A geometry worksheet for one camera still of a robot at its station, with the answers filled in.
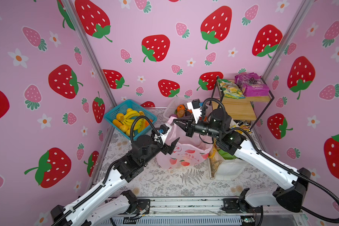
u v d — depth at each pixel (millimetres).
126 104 1143
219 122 474
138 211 725
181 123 611
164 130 530
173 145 591
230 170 746
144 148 476
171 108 1102
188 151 747
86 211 403
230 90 781
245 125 983
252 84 782
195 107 529
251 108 989
